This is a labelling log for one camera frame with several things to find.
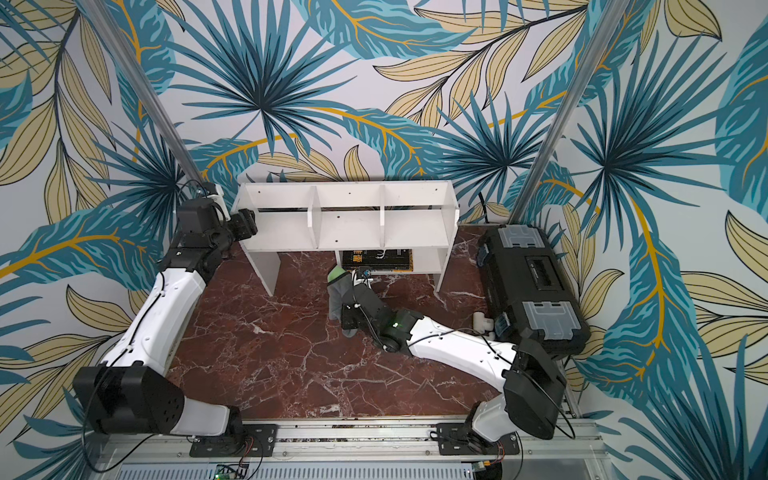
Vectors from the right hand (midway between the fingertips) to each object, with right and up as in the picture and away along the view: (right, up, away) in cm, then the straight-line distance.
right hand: (345, 303), depth 78 cm
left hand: (-27, +22, 0) cm, 35 cm away
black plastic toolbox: (+50, +3, +4) cm, 50 cm away
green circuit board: (-28, -40, -7) cm, 49 cm away
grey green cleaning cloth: (-1, +3, -2) cm, 4 cm away
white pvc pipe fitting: (+40, -8, +13) cm, 43 cm away
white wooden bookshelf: (+1, +24, +10) cm, 26 cm away
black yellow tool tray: (+9, +11, +14) cm, 20 cm away
